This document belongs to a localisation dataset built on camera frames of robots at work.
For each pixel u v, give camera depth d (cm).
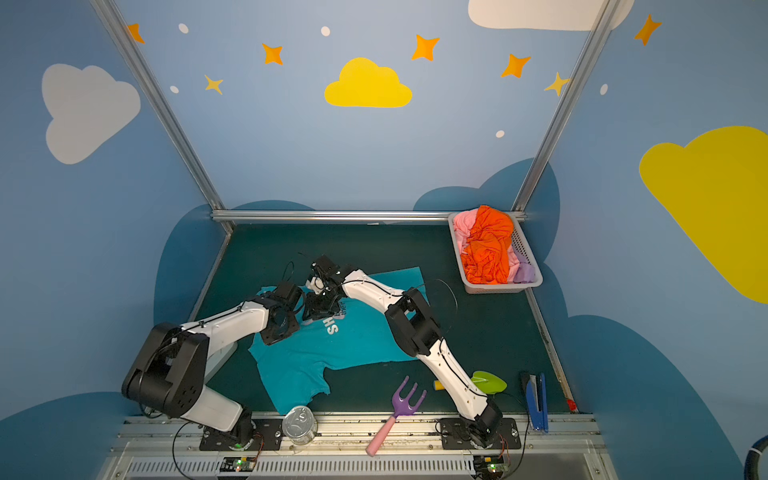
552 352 93
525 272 95
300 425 71
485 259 101
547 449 73
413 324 62
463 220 112
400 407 79
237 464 71
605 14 70
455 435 75
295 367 84
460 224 113
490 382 82
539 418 75
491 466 71
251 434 73
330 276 77
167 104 86
